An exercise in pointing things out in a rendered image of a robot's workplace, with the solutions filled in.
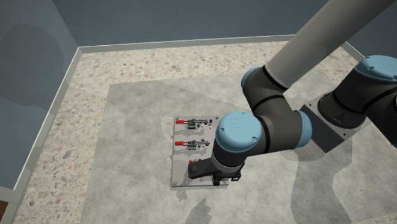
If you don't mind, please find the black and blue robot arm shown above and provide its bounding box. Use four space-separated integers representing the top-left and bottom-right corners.
188 0 397 179

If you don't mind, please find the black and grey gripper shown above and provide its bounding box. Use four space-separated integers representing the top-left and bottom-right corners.
211 162 245 186

